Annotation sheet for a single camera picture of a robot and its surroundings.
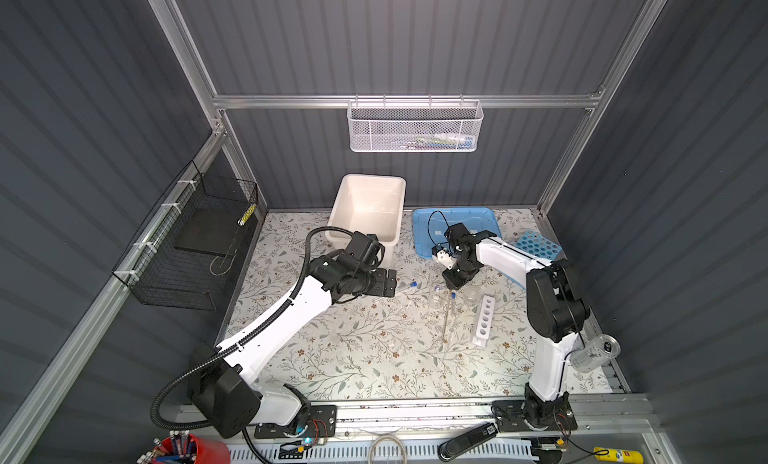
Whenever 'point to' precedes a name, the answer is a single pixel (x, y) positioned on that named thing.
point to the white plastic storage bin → (372, 205)
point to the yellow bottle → (618, 455)
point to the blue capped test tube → (413, 286)
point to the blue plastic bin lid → (429, 226)
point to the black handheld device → (453, 446)
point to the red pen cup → (191, 449)
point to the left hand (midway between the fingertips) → (382, 281)
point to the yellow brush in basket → (243, 220)
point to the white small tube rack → (487, 306)
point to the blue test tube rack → (538, 245)
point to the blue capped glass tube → (454, 298)
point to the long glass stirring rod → (445, 331)
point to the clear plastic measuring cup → (596, 354)
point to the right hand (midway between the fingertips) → (456, 283)
